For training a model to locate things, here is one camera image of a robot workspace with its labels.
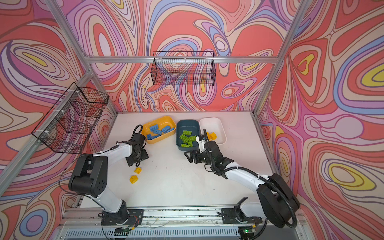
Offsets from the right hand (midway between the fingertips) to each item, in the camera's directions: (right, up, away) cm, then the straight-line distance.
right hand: (191, 156), depth 84 cm
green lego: (-3, +12, +22) cm, 26 cm away
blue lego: (-28, +16, +24) cm, 39 cm away
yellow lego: (-32, -10, +4) cm, 34 cm away
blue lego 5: (-30, +9, +18) cm, 36 cm away
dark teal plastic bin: (0, +18, +24) cm, 30 cm away
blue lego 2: (-19, +15, +24) cm, 34 cm away
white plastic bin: (+16, +18, +24) cm, 34 cm away
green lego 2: (-5, +4, +13) cm, 14 cm away
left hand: (-31, -3, +11) cm, 34 cm away
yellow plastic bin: (-25, +15, +25) cm, 38 cm away
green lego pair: (-5, +8, +18) cm, 20 cm away
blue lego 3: (-25, +13, +24) cm, 37 cm away
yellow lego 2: (-33, -14, +1) cm, 36 cm away
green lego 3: (-1, +5, +17) cm, 17 cm away
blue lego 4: (-15, +14, +20) cm, 29 cm away
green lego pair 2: (+1, +8, +18) cm, 19 cm away
